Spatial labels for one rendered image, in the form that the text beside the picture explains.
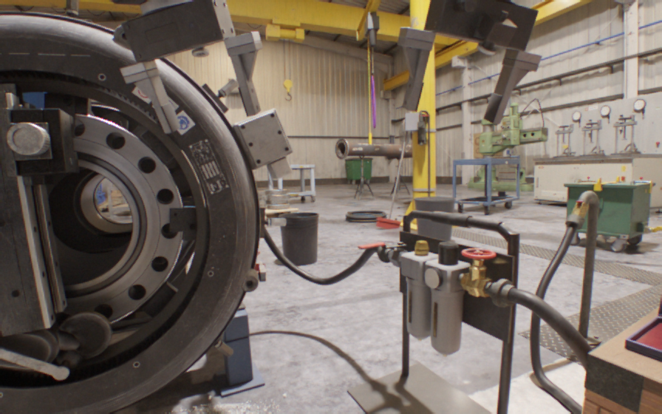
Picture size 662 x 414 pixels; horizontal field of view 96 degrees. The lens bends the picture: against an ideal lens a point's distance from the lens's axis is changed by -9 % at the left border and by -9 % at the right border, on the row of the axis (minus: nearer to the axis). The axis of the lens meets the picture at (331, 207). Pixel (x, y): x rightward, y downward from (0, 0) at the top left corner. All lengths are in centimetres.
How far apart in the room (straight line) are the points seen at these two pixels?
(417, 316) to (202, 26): 80
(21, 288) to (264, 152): 48
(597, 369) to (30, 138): 78
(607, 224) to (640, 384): 287
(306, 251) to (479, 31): 214
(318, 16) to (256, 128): 1236
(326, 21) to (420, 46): 1263
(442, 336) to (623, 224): 257
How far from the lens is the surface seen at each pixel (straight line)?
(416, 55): 47
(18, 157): 62
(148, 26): 51
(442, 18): 46
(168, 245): 80
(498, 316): 84
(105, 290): 83
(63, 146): 61
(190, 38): 48
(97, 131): 80
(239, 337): 114
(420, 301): 91
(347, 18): 1346
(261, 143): 72
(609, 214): 331
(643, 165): 609
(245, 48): 46
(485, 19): 47
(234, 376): 120
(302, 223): 238
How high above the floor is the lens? 69
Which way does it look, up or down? 6 degrees down
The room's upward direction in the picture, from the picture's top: 2 degrees counter-clockwise
